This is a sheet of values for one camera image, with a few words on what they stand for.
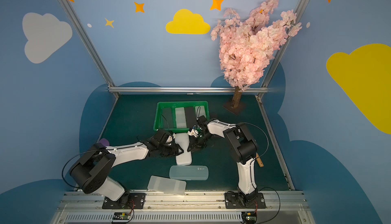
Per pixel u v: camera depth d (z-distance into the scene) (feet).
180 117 3.53
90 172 1.45
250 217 2.39
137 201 2.45
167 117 3.50
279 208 2.35
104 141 3.15
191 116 3.61
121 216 2.35
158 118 3.34
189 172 2.71
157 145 2.35
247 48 2.12
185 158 2.82
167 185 2.57
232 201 2.44
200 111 3.65
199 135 2.78
